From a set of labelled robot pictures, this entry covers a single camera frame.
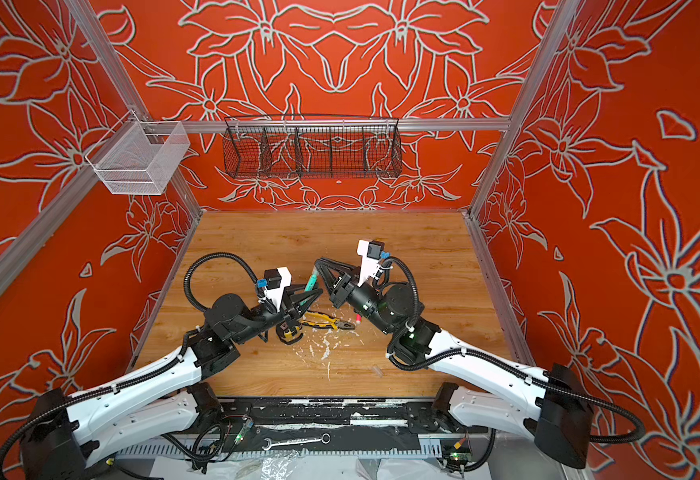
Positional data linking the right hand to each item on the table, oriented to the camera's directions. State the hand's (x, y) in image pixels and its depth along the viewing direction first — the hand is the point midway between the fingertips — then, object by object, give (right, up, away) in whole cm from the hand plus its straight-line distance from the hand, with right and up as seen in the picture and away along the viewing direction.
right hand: (311, 267), depth 58 cm
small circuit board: (+34, -46, +10) cm, 58 cm away
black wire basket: (-6, +38, +42) cm, 56 cm away
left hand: (+1, -5, +6) cm, 8 cm away
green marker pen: (0, -3, +3) cm, 5 cm away
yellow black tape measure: (-10, -23, +27) cm, 37 cm away
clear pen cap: (+16, -31, +21) cm, 41 cm away
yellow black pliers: (+2, -20, +31) cm, 37 cm away
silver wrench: (+2, -42, +11) cm, 44 cm away
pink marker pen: (+9, -10, 0) cm, 14 cm away
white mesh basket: (-59, +32, +34) cm, 75 cm away
